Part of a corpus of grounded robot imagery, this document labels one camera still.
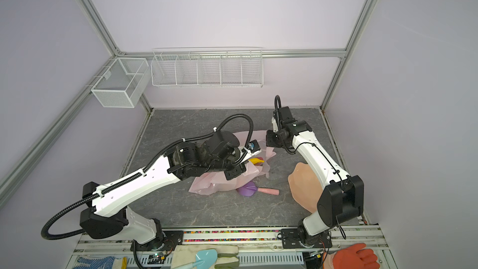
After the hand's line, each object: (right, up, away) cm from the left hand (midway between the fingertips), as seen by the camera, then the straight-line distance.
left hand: (245, 161), depth 64 cm
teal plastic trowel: (-15, -37, +4) cm, 41 cm away
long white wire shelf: (-21, +45, +37) cm, 62 cm away
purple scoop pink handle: (+2, -17, +20) cm, 26 cm away
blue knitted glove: (-52, -39, +4) cm, 65 cm away
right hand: (+11, +6, +20) cm, 24 cm away
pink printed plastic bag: (-12, -9, +7) cm, 17 cm away
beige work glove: (-7, -38, +7) cm, 39 cm away
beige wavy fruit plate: (+29, -17, +23) cm, 41 cm away
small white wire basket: (-65, +33, +32) cm, 80 cm away
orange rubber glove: (+41, -37, +4) cm, 55 cm away
